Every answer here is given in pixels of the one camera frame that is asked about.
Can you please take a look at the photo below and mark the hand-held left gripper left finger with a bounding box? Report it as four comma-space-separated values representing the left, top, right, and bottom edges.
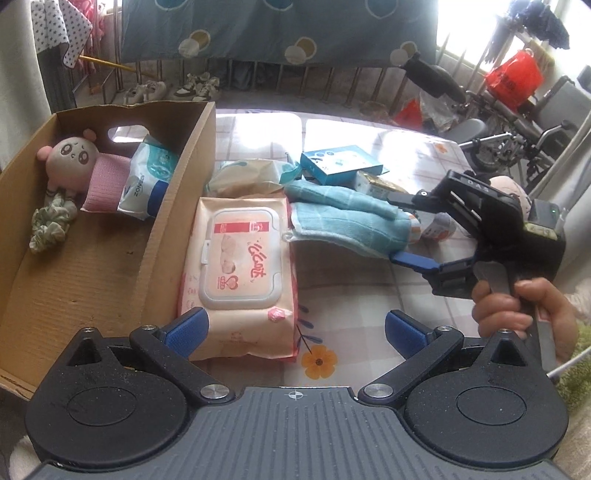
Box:
62, 308, 235, 407

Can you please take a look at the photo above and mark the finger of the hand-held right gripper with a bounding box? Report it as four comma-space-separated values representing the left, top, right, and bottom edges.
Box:
392, 251, 446, 281
387, 188, 438, 215

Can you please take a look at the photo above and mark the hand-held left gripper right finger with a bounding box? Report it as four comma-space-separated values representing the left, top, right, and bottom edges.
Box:
358, 310, 534, 408

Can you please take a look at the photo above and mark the small yogurt bottle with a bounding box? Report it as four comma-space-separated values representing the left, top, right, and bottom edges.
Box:
416, 211, 459, 243

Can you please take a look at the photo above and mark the teal towel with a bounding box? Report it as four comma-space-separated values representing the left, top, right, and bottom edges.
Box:
281, 179, 416, 260

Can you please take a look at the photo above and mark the brown cardboard box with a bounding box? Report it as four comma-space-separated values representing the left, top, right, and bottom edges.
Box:
0, 102, 218, 400

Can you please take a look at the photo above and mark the blue white tissue pack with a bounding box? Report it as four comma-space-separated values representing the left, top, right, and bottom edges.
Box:
117, 135, 182, 221

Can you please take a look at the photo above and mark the pink knitted cloth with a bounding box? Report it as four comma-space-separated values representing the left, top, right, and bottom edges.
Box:
82, 154, 134, 214

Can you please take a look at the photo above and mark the green scrunchie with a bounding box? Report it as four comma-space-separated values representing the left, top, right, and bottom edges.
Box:
29, 193, 79, 256

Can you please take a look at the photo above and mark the pink plush doll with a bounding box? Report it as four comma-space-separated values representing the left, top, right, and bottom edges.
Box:
36, 129, 134, 204

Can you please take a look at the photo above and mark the person's right hand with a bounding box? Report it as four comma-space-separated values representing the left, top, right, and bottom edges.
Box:
471, 277, 579, 366

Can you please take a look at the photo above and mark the pink wet wipes pack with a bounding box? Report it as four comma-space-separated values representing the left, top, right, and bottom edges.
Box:
178, 196, 301, 363

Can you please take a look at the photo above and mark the teal box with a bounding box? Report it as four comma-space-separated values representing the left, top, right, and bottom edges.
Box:
300, 145, 385, 186

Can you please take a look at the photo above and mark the white plastic bag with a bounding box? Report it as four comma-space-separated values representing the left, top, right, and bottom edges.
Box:
420, 89, 459, 131

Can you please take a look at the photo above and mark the beige crumpled bag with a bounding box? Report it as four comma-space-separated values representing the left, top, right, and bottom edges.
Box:
360, 98, 394, 117

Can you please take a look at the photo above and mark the wheelchair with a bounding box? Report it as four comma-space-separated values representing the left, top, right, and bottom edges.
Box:
404, 52, 591, 188

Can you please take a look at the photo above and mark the metal railing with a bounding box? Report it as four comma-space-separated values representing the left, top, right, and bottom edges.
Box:
69, 0, 591, 121

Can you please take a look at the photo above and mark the beige tissue pack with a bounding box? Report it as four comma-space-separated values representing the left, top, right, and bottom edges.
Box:
204, 158, 303, 198

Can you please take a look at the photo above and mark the red plastic bag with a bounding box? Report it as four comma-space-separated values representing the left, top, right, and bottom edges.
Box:
485, 50, 544, 101

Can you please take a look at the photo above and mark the beige hanging towel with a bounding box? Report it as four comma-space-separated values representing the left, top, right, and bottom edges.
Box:
525, 38, 556, 71

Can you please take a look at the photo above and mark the dark hanging garment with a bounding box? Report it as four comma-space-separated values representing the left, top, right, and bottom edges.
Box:
230, 59, 260, 92

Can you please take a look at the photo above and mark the dark blue hanging cloth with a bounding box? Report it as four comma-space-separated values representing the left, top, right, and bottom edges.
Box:
494, 0, 572, 50

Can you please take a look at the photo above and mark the blue patterned hanging blanket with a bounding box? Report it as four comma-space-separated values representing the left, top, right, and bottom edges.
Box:
120, 0, 438, 69

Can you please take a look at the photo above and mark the white dark sneaker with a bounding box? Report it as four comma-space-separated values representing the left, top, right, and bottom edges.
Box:
193, 76, 221, 103
174, 74, 204, 100

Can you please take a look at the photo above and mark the grey pleated cloth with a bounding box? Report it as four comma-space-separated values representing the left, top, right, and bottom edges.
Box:
38, 46, 78, 112

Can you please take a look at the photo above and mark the yellow broom stick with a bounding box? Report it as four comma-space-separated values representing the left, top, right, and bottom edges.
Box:
78, 55, 126, 73

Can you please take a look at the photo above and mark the white curtain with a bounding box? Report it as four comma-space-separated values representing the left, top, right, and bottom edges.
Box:
0, 0, 52, 171

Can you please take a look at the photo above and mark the white polka dot cloth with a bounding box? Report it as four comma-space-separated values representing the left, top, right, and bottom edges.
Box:
31, 0, 94, 68

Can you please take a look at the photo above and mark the pink hanging garment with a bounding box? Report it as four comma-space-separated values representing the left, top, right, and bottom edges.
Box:
65, 0, 112, 29

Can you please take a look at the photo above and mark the white cable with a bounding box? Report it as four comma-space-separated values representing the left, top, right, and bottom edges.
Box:
549, 345, 591, 380

